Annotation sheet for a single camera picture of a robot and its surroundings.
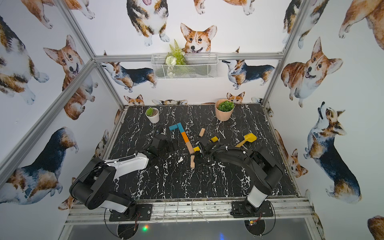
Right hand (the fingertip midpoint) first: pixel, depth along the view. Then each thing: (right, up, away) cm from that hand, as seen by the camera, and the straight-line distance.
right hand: (194, 160), depth 88 cm
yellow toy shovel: (+36, +12, +12) cm, 40 cm away
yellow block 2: (+13, +11, +12) cm, 21 cm away
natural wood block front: (-3, +6, +8) cm, 10 cm away
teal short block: (-17, +18, +19) cm, 31 cm away
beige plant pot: (+19, +26, +18) cm, 37 cm away
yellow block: (+1, +5, +8) cm, 9 cm away
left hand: (-13, +11, +5) cm, 18 cm away
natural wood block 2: (-1, -3, +2) cm, 4 cm away
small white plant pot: (-31, +27, +18) cm, 45 cm away
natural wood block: (+4, +15, +17) cm, 23 cm away
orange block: (-7, +12, +15) cm, 20 cm away
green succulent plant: (+21, +33, +17) cm, 42 cm away
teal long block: (-11, +18, +19) cm, 29 cm away
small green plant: (-32, +29, +17) cm, 46 cm away
